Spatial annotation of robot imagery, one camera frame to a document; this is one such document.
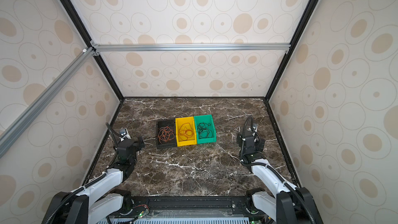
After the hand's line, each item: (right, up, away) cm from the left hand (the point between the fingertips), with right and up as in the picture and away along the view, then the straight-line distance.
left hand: (134, 134), depth 86 cm
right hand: (+66, 0, 0) cm, 66 cm away
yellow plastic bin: (+23, +6, +12) cm, 27 cm away
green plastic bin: (+41, +8, +16) cm, 45 cm away
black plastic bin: (+11, +5, +21) cm, 24 cm away
